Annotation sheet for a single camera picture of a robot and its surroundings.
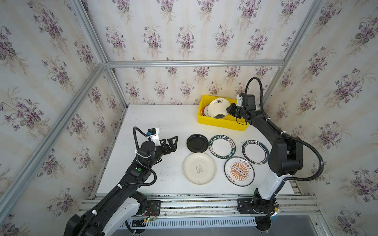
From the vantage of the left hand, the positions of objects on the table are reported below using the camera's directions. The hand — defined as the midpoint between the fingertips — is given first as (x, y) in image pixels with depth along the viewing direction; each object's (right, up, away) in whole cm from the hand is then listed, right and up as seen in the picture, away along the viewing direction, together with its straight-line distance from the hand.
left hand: (172, 137), depth 76 cm
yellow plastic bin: (+37, +8, +21) cm, 43 cm away
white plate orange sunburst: (+39, -22, +9) cm, 46 cm away
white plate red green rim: (+52, -12, +18) cm, 57 cm away
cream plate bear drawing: (+15, -20, +10) cm, 27 cm away
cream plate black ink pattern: (+28, +17, +19) cm, 37 cm away
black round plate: (+15, -7, +20) cm, 26 cm away
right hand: (+33, +16, +15) cm, 40 cm away
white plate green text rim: (+31, -9, +21) cm, 39 cm away
